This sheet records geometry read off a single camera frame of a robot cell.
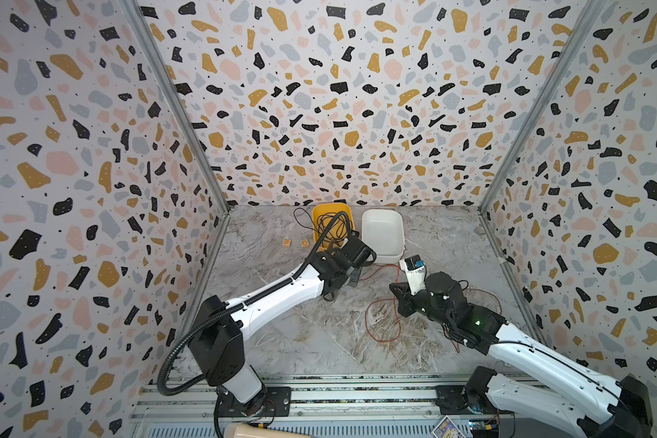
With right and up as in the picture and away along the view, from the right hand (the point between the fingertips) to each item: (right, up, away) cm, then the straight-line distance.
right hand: (388, 282), depth 74 cm
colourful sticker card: (+14, -36, -5) cm, 39 cm away
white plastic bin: (+5, +14, +41) cm, 44 cm away
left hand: (-10, +4, +7) cm, 13 cm away
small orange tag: (-36, +10, +37) cm, 52 cm away
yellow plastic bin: (-22, +24, +40) cm, 51 cm away
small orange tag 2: (-28, +9, +35) cm, 46 cm away
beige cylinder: (-37, -36, -6) cm, 52 cm away
